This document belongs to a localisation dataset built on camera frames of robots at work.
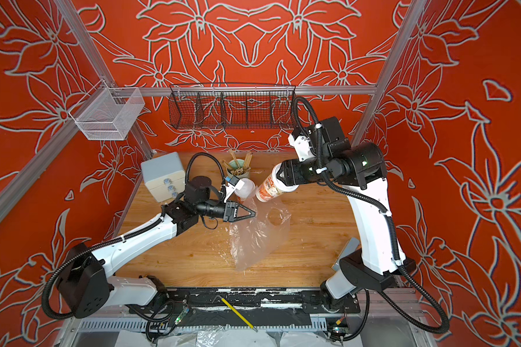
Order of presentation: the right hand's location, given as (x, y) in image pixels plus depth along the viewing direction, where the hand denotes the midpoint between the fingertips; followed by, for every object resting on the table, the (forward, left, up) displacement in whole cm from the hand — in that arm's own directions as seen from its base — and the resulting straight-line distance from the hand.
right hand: (286, 170), depth 60 cm
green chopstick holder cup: (+17, +18, -19) cm, 31 cm away
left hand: (-6, +10, -15) cm, 19 cm away
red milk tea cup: (+8, +13, -21) cm, 26 cm away
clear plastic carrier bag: (-13, +9, -18) cm, 24 cm away
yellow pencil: (-32, +11, -40) cm, 52 cm away
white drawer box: (+17, +49, -24) cm, 58 cm away
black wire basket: (+50, +28, -10) cm, 58 cm away
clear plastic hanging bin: (+38, +75, -7) cm, 84 cm away
